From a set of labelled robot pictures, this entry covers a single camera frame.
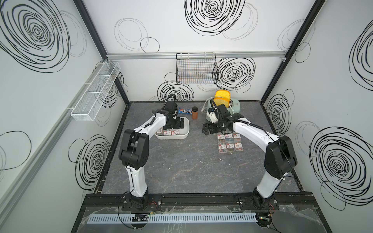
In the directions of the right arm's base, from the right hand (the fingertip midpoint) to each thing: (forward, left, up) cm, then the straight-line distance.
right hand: (209, 129), depth 89 cm
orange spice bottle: (+18, +9, -6) cm, 21 cm away
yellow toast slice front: (+16, -7, +9) cm, 19 cm away
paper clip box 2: (-7, -19, -10) cm, 23 cm away
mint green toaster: (+16, -17, +3) cm, 24 cm away
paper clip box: (0, -9, -10) cm, 14 cm away
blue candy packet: (+23, +18, -10) cm, 31 cm away
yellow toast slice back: (+23, -9, +9) cm, 26 cm away
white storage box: (+3, +16, -9) cm, 19 cm away
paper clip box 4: (+3, +22, -10) cm, 25 cm away
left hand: (+5, +21, -4) cm, 22 cm away
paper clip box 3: (+3, +28, -10) cm, 30 cm away
